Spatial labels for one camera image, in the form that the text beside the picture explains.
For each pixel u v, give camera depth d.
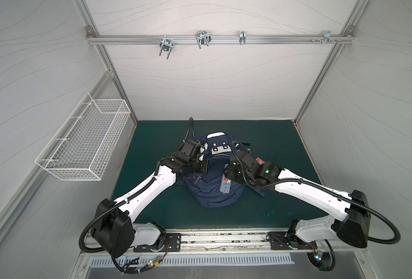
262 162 1.01
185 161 0.61
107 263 0.69
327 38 0.77
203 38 0.77
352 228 0.40
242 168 0.56
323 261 0.72
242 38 0.78
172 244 0.73
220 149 0.98
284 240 0.73
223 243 0.75
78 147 0.68
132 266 0.69
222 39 0.78
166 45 0.79
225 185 0.74
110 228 0.39
